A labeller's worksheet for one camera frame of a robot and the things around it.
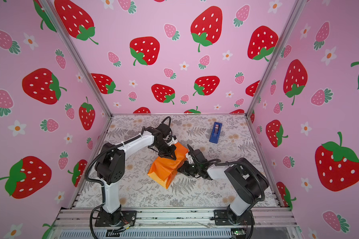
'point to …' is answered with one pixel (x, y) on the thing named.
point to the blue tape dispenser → (216, 132)
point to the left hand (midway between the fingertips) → (177, 159)
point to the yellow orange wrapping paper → (163, 169)
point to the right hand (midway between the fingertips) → (175, 172)
